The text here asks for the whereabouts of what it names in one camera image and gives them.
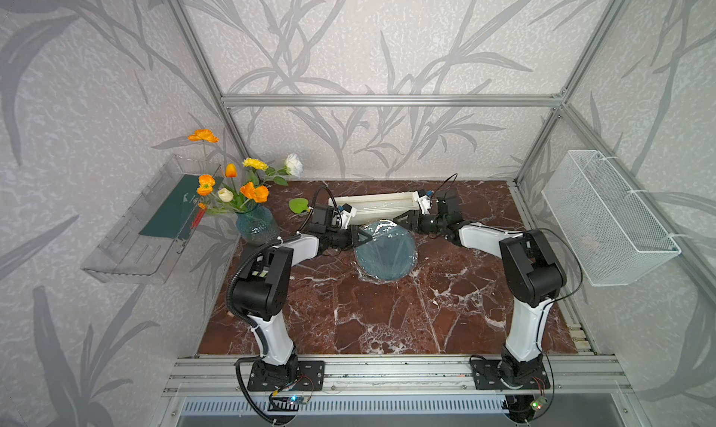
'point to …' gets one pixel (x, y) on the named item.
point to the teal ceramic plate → (390, 256)
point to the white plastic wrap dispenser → (377, 207)
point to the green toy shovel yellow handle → (298, 204)
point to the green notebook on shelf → (172, 216)
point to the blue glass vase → (257, 225)
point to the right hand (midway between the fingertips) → (396, 220)
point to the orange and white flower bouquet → (222, 191)
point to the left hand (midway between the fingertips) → (371, 238)
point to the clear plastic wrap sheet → (392, 254)
